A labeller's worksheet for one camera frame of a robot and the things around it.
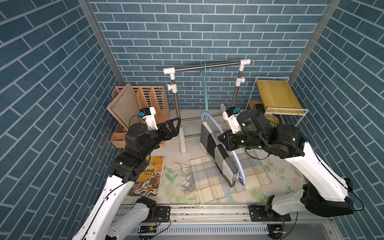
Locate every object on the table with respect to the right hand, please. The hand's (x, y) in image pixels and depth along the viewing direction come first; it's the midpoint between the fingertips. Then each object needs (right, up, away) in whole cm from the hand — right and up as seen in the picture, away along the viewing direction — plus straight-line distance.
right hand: (220, 138), depth 59 cm
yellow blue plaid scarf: (-7, -27, +24) cm, 37 cm away
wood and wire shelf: (+36, +20, +24) cm, 48 cm away
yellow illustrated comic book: (-36, -28, +23) cm, 51 cm away
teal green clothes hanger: (-6, +40, +49) cm, 63 cm away
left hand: (-17, +7, +3) cm, 18 cm away
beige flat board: (-52, +16, +29) cm, 62 cm away
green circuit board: (-33, -46, +13) cm, 58 cm away
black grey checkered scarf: (+3, -10, +3) cm, 10 cm away
